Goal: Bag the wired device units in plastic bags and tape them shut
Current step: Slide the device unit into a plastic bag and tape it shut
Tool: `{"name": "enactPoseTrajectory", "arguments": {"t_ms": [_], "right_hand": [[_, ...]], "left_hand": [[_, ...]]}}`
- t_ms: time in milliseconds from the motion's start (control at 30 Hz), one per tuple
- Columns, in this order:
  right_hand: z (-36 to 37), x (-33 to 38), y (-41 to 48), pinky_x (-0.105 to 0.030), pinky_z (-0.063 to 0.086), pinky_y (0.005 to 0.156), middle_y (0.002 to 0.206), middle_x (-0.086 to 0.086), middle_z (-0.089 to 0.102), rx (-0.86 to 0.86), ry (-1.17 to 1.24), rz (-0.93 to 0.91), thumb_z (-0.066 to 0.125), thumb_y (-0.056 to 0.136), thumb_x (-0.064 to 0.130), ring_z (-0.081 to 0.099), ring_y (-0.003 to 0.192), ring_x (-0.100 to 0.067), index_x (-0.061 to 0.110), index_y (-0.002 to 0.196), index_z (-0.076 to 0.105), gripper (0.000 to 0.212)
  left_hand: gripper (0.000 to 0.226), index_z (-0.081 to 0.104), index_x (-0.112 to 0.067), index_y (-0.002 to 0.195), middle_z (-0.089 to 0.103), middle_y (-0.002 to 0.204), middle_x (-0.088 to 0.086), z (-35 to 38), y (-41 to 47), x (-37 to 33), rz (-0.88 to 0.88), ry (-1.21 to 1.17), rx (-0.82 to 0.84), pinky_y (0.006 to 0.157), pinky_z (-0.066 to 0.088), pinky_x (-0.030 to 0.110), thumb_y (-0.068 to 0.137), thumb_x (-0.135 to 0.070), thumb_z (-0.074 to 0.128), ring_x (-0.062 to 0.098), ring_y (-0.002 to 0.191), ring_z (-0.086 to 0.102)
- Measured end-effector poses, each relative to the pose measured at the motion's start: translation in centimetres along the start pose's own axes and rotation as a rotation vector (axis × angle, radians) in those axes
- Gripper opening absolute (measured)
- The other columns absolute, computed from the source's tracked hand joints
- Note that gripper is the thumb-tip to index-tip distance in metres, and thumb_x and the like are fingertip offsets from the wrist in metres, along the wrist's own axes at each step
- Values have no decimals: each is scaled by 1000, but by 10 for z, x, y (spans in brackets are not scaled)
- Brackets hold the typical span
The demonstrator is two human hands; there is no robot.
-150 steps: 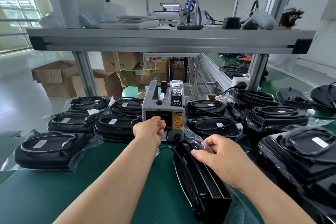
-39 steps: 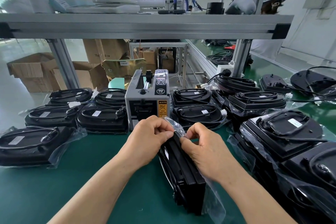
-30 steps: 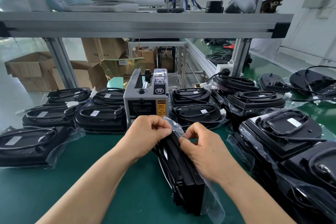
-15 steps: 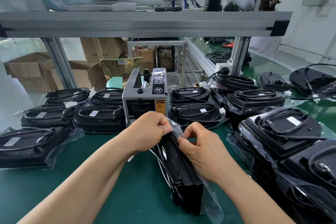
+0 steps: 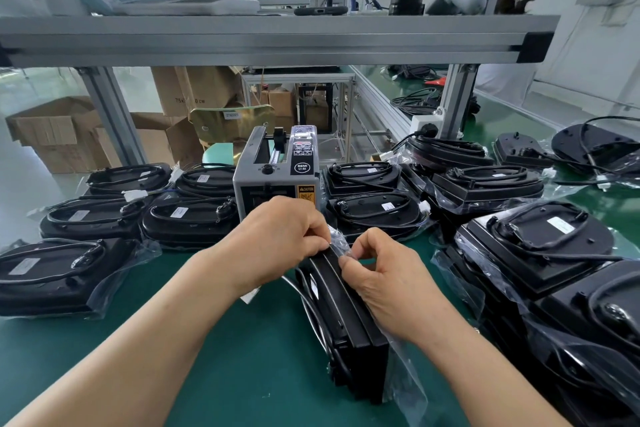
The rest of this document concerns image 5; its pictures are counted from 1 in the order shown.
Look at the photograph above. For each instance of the person's right hand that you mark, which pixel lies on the person's right hand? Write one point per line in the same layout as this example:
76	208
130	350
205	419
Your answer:
400	287

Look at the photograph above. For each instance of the person's left hand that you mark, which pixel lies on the person's left hand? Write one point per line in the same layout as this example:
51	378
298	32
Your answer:
275	241

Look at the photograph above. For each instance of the group of bagged black lamps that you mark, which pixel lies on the group of bagged black lamps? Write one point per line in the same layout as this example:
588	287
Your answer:
520	241

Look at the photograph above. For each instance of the bagged black lamp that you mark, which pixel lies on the bagged black lamp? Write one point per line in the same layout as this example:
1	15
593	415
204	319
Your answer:
90	173

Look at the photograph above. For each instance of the unbagged black lamps with cables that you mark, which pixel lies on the unbagged black lamps with cables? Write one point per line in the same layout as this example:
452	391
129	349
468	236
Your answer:
585	146

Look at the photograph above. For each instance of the person's right forearm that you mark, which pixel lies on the person's right forearm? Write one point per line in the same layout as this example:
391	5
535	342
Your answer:
490	382

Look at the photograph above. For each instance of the person's left forearm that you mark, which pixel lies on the person's left forearm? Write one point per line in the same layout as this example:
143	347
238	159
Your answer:
120	362

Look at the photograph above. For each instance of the grey tape dispenser machine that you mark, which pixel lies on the grey tape dispenser machine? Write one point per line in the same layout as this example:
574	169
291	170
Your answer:
270	171

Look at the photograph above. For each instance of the green round stool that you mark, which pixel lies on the green round stool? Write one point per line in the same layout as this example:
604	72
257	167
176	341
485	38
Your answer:
218	153

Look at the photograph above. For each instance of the white power socket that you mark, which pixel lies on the white power socket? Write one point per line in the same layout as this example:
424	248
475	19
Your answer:
425	129

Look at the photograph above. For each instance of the grey metal shelf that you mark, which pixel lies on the grey metal shelf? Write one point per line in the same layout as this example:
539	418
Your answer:
280	39

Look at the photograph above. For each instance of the black phone on shelf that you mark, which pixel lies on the black phone on shelf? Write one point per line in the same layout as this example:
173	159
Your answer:
321	10

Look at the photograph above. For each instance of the white flat scale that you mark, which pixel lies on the white flat scale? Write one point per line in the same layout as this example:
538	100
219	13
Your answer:
195	3

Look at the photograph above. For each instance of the black cup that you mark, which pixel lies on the black cup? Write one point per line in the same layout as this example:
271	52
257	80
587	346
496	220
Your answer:
406	3

